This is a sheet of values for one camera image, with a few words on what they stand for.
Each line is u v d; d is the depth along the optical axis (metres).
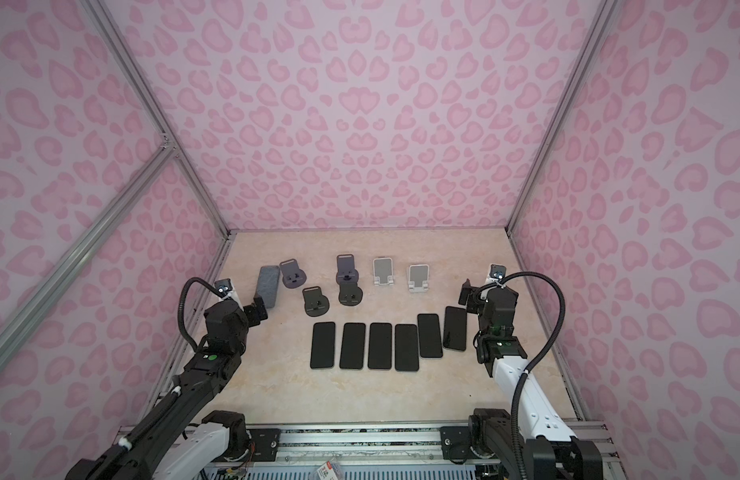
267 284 1.02
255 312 0.75
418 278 1.01
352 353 0.88
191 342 0.61
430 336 0.90
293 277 1.01
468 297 0.77
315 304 0.95
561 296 0.60
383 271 1.01
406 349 0.88
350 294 1.00
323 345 0.91
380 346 0.89
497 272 0.69
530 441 0.42
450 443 0.73
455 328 0.93
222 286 0.69
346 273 1.02
